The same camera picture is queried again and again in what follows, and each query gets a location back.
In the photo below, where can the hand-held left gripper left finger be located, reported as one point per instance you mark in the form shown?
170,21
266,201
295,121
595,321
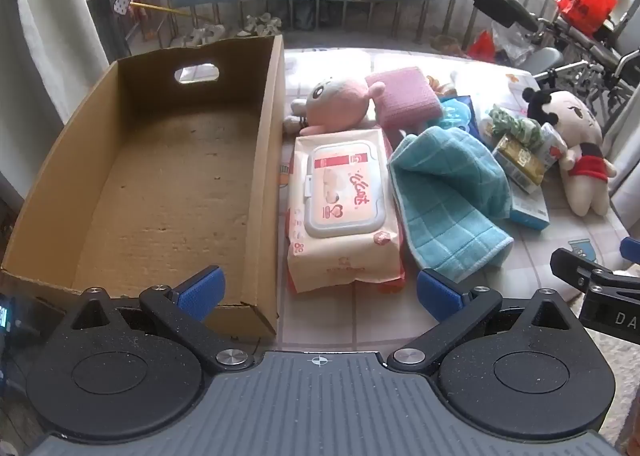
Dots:
202,290

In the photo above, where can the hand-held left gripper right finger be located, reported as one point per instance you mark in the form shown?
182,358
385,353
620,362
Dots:
440,293

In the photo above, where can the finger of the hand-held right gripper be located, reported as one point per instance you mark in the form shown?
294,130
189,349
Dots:
631,251
570,266

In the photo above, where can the brown cardboard box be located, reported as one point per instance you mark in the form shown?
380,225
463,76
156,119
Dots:
165,176

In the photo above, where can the light blue small carton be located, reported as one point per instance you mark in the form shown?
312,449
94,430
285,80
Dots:
530,212

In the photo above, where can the black-haired doll in red dress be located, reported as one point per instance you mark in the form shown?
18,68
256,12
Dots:
585,176

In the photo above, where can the wet wipes pack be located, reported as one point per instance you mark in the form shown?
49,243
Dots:
345,246

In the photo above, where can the teal checked towel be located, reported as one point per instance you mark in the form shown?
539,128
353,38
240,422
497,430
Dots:
445,186

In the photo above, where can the gold snack packet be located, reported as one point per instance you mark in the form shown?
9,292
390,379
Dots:
520,161

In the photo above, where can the white pocket tissue pack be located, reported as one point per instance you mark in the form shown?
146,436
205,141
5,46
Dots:
552,146

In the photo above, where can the green fabric scrunchie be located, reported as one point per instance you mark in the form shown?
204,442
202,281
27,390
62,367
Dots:
515,129

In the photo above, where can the blue patterned packet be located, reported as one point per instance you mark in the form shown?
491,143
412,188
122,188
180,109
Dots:
457,116

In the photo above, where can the white printed cloth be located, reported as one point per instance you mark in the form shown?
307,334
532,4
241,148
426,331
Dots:
505,86

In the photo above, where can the black device with display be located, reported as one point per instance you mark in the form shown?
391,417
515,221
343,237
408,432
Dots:
6,312

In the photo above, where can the pink folded towel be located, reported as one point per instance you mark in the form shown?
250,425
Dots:
405,96

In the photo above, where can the small orange fabric item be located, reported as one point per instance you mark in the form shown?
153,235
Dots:
442,86

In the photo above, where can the pink round plush toy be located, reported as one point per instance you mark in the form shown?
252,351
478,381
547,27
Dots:
335,101

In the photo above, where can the clear plastic bag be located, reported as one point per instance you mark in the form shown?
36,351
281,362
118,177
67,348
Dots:
515,44

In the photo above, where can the small red plastic bag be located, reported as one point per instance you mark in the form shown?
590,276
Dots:
482,47

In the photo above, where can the large red plastic bag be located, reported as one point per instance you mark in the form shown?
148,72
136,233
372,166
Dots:
587,1

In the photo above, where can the white sandal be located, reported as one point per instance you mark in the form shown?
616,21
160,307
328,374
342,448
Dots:
200,35
260,25

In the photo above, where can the black wheelchair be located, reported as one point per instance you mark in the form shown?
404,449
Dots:
505,6

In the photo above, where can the yellow stick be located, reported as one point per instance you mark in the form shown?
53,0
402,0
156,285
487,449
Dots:
165,10

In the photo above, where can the white curtain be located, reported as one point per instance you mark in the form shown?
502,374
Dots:
50,36

